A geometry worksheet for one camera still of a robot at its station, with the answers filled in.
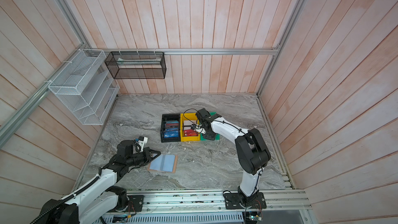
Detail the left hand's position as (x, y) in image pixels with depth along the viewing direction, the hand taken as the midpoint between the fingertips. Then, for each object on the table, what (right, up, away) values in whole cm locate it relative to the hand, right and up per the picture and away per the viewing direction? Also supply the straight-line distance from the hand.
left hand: (160, 155), depth 82 cm
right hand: (+30, +12, +12) cm, 34 cm away
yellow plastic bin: (+15, +21, +1) cm, 26 cm away
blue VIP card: (+4, +9, +13) cm, 16 cm away
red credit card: (+16, +10, +14) cm, 23 cm away
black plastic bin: (+3, +12, +16) cm, 21 cm away
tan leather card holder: (+1, -6, +4) cm, 7 cm away
